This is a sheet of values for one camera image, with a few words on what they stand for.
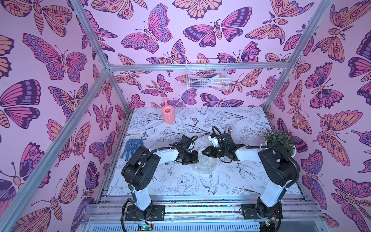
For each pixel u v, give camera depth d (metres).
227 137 0.76
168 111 1.07
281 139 0.80
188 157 0.80
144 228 0.72
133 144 1.00
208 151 0.83
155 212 0.73
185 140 0.76
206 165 0.87
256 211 0.72
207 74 0.95
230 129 1.02
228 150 0.76
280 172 0.48
